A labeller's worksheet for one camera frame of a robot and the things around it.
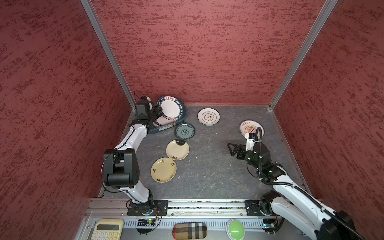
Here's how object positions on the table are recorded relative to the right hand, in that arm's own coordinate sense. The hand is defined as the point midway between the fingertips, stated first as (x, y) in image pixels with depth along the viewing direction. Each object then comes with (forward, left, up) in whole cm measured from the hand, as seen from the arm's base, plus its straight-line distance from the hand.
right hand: (231, 148), depth 81 cm
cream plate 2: (-6, +40, -14) cm, 43 cm away
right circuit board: (-34, -14, -14) cm, 40 cm away
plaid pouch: (-36, +24, -10) cm, 44 cm away
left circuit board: (-32, +45, -14) cm, 57 cm away
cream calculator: (-34, +62, -11) cm, 71 cm away
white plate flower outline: (+35, +9, -13) cm, 38 cm away
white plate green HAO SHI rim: (+29, +35, +4) cm, 46 cm away
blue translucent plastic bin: (+20, +48, -6) cm, 52 cm away
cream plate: (+5, +32, -12) cm, 35 cm away
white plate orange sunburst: (+24, -21, -13) cm, 35 cm away
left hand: (+23, +40, +8) cm, 47 cm away
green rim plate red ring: (+18, +40, +4) cm, 44 cm away
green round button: (-36, +3, -12) cm, 38 cm away
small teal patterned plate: (+22, +28, -14) cm, 38 cm away
